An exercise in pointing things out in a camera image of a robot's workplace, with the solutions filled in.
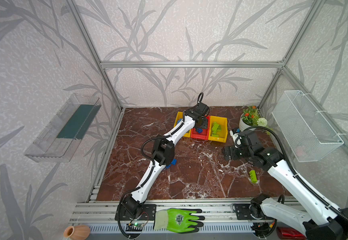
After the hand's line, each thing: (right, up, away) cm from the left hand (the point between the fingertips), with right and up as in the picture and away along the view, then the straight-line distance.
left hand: (204, 120), depth 101 cm
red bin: (0, -10, 0) cm, 10 cm away
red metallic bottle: (+34, -51, -34) cm, 70 cm away
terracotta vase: (-58, -46, -40) cm, 84 cm away
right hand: (+11, -13, -22) cm, 28 cm away
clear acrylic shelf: (-68, -6, -33) cm, 76 cm away
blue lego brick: (-20, -25, -11) cm, 34 cm away
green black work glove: (-14, -49, -30) cm, 59 cm away
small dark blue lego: (-3, -7, +2) cm, 8 cm away
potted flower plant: (+30, +2, -6) cm, 30 cm away
